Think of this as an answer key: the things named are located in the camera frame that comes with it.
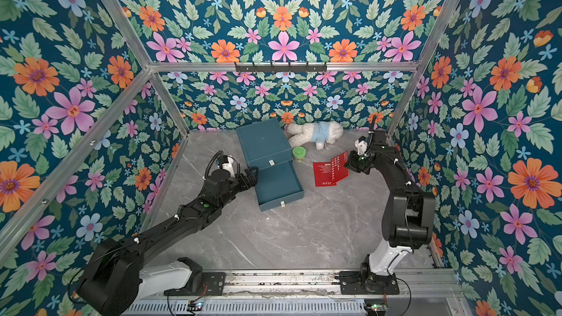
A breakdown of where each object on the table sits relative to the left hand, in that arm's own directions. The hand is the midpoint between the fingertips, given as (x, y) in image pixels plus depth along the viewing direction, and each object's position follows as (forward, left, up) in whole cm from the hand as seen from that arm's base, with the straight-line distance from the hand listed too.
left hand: (253, 170), depth 83 cm
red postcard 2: (+4, -36, -8) cm, 37 cm away
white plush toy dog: (+26, -30, -9) cm, 41 cm away
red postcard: (+8, -30, -19) cm, 36 cm away
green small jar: (+17, -19, -13) cm, 28 cm away
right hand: (+3, -40, -4) cm, 41 cm away
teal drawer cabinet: (+9, -5, +4) cm, 11 cm away
